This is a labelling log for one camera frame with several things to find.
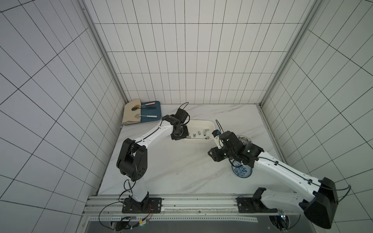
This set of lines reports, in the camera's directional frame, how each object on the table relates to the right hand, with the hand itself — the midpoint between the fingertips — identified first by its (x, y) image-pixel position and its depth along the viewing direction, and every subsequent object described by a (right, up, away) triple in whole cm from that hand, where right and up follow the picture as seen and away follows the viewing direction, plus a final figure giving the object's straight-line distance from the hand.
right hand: (207, 153), depth 77 cm
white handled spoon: (-49, +20, +34) cm, 63 cm away
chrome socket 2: (-2, +8, +24) cm, 26 cm away
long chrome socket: (+1, +8, +23) cm, 25 cm away
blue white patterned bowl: (+23, -13, +6) cm, 27 cm away
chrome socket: (-6, +7, +23) cm, 25 cm away
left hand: (-14, +6, +10) cm, 18 cm away
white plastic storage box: (-5, +13, +25) cm, 29 cm away
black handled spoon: (-54, +26, +40) cm, 72 cm away
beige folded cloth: (-58, +20, +35) cm, 71 cm away
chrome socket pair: (-10, +5, +21) cm, 24 cm away
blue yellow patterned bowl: (+28, +4, +18) cm, 33 cm away
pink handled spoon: (-44, +30, +42) cm, 67 cm away
